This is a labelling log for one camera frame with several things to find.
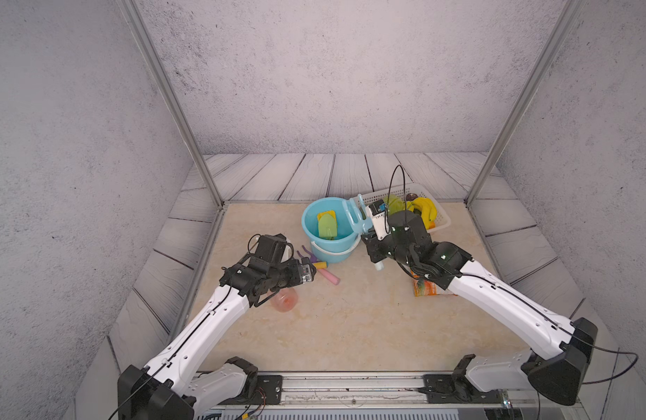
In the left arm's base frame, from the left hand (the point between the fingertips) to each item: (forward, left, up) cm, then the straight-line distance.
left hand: (309, 273), depth 77 cm
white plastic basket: (+29, -51, -9) cm, 60 cm away
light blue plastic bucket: (+12, -8, -5) cm, 15 cm away
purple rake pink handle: (+18, +1, -18) cm, 25 cm away
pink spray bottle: (-1, +8, -14) cm, 17 cm away
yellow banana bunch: (+30, -44, -6) cm, 54 cm away
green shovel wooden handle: (+25, -6, -8) cm, 27 cm away
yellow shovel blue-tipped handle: (+30, -6, -6) cm, 31 cm away
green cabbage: (+32, -32, -4) cm, 46 cm away
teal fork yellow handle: (+13, -3, -15) cm, 20 cm away
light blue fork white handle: (+8, -14, +13) cm, 21 cm away
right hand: (+5, -16, +11) cm, 20 cm away
